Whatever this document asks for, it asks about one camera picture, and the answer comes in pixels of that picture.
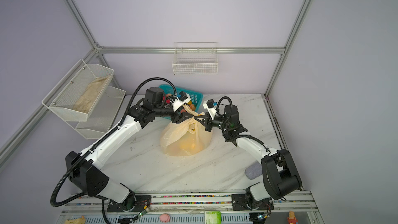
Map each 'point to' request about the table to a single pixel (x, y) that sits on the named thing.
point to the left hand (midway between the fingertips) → (189, 110)
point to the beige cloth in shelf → (88, 97)
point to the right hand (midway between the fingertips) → (195, 117)
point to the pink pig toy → (165, 218)
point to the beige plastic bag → (185, 137)
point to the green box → (212, 217)
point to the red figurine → (292, 219)
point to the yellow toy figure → (81, 220)
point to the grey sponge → (254, 170)
